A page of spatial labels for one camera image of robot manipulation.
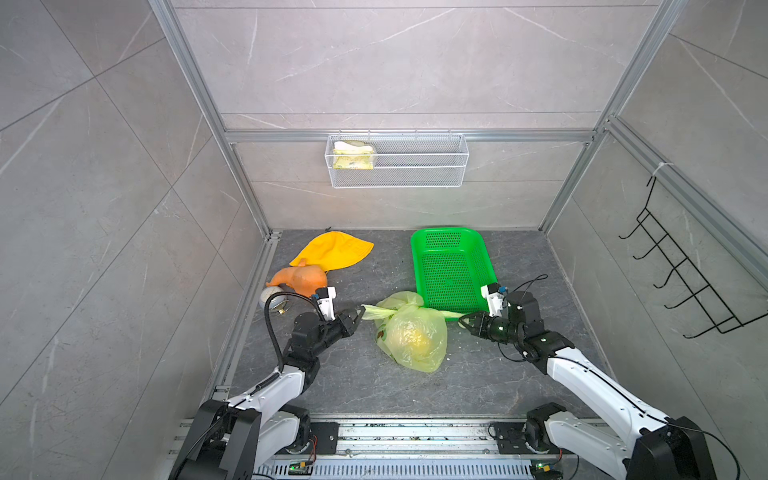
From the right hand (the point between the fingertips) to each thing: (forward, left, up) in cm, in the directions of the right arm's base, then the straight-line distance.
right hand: (462, 319), depth 81 cm
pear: (-8, +14, +4) cm, 16 cm away
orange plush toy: (+18, +49, -5) cm, 52 cm away
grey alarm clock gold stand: (+10, +56, -6) cm, 57 cm away
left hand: (+3, +27, +3) cm, 27 cm away
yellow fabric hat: (+34, +41, -9) cm, 55 cm away
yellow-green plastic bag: (0, +19, +3) cm, 19 cm away
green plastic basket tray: (+27, -2, -10) cm, 28 cm away
